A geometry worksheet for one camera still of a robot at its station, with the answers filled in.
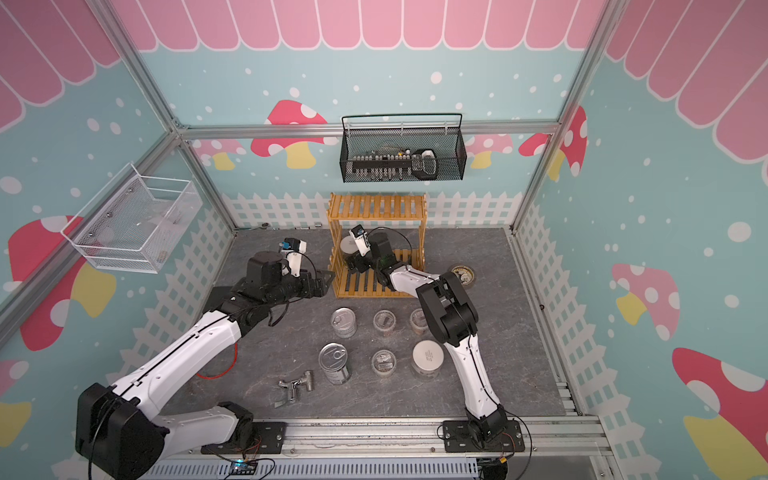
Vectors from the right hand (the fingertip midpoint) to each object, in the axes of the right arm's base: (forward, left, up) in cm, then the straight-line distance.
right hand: (356, 247), depth 102 cm
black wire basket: (+19, -20, +26) cm, 38 cm away
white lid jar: (-39, -22, 0) cm, 45 cm away
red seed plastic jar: (-26, -10, -5) cm, 28 cm away
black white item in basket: (+11, -23, +25) cm, 36 cm away
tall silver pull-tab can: (-40, +2, +1) cm, 40 cm away
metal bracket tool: (-41, +12, -8) cm, 43 cm away
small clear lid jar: (-38, -10, -4) cm, 40 cm away
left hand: (-21, +7, +11) cm, 24 cm away
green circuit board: (-61, +25, -12) cm, 67 cm away
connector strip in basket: (+10, -9, +25) cm, 29 cm away
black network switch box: (-14, +47, -8) cm, 50 cm away
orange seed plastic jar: (-26, -20, -4) cm, 33 cm away
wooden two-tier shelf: (-9, +4, -8) cm, 13 cm away
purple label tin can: (-26, +2, -4) cm, 27 cm away
